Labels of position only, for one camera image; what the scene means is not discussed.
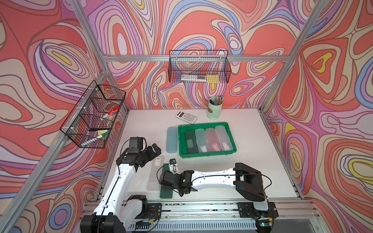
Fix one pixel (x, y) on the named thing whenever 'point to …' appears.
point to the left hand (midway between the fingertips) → (156, 153)
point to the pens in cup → (218, 100)
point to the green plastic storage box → (182, 143)
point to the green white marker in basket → (101, 136)
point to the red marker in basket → (113, 110)
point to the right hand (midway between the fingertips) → (171, 184)
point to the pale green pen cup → (214, 108)
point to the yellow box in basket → (212, 78)
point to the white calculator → (186, 116)
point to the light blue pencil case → (172, 140)
